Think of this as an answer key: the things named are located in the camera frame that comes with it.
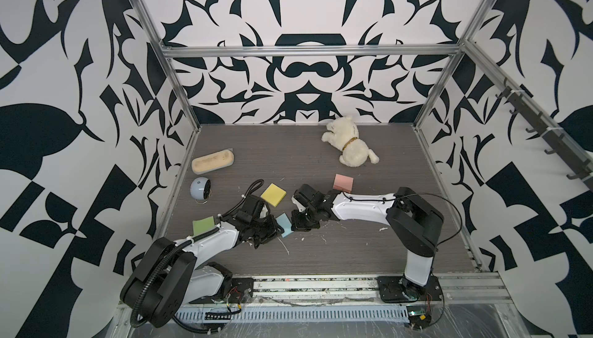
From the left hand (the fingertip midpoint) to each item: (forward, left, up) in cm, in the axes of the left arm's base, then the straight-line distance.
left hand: (282, 226), depth 86 cm
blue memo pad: (+1, -1, +3) cm, 3 cm away
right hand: (0, -2, +1) cm, 2 cm away
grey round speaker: (+13, +31, +7) cm, 34 cm away
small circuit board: (-29, -41, -2) cm, 50 cm away
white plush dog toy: (+37, -27, +8) cm, 47 cm away
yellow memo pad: (+13, +4, 0) cm, 14 cm away
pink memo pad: (+19, -26, -2) cm, 32 cm away
